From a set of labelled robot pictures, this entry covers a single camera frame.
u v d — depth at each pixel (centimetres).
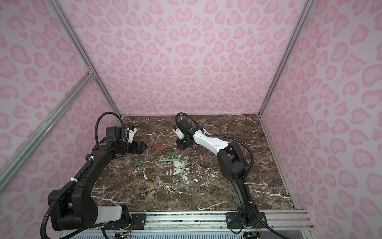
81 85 83
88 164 50
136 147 75
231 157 58
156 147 101
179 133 86
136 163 94
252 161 50
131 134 77
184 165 93
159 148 101
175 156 97
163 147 101
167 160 95
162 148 100
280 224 72
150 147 100
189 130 71
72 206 41
